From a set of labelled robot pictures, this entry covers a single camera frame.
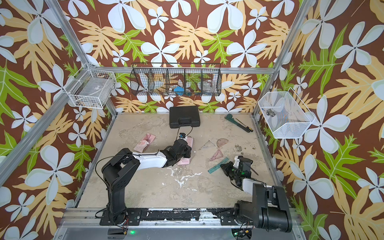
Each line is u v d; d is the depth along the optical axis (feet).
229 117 3.85
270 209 1.40
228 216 2.42
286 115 2.71
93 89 2.79
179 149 2.42
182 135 2.77
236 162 2.76
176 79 3.22
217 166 3.00
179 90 3.08
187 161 2.98
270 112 2.79
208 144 3.35
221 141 3.43
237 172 2.40
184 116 3.65
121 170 1.67
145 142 3.33
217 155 3.20
